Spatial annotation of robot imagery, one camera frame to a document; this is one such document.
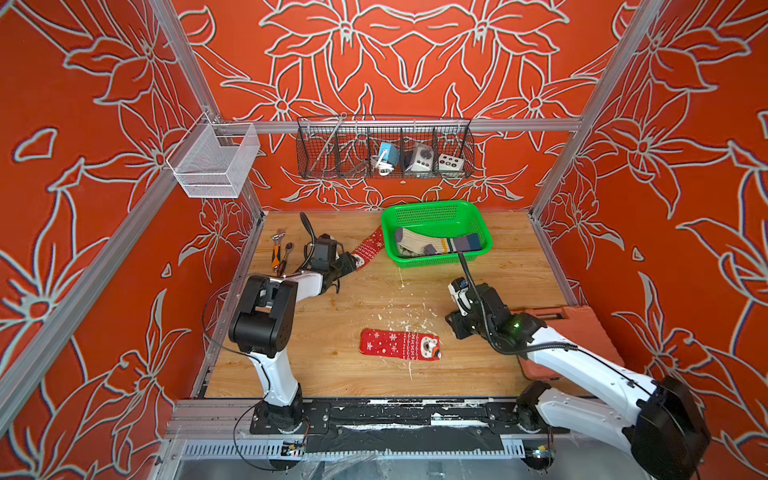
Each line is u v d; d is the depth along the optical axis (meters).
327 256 0.78
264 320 0.50
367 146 0.99
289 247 1.07
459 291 0.73
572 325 0.84
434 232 1.13
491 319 0.61
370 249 1.07
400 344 0.85
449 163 0.94
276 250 1.07
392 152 0.88
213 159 0.93
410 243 1.03
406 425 0.73
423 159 0.91
